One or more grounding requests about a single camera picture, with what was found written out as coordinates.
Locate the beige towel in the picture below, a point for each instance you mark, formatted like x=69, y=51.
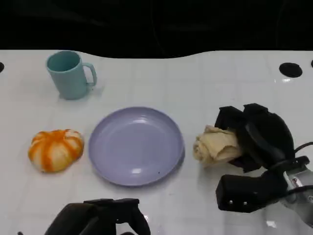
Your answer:
x=215, y=147

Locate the pale green mug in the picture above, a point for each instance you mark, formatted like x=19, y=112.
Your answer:
x=68, y=80

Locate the orange and white bread roll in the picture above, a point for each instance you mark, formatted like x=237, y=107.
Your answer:
x=56, y=151

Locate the lilac plate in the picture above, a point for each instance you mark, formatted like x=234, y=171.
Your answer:
x=137, y=147

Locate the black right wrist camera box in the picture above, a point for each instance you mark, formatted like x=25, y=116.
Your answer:
x=244, y=193

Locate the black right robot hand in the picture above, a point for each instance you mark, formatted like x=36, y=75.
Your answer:
x=269, y=137

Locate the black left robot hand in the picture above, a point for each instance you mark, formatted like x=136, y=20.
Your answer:
x=102, y=220

